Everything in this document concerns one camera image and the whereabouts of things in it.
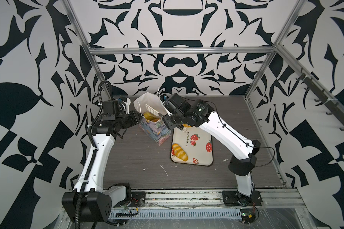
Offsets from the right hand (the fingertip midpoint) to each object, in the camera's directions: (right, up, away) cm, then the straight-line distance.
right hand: (167, 118), depth 69 cm
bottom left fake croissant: (+7, -21, +18) cm, 28 cm away
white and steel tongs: (-6, +3, -1) cm, 7 cm away
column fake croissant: (-12, 0, +22) cm, 25 cm away
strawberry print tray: (+18, -18, +25) cm, 35 cm away
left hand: (-13, +2, +5) cm, 14 cm away
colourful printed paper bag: (-6, -8, +12) cm, 16 cm away
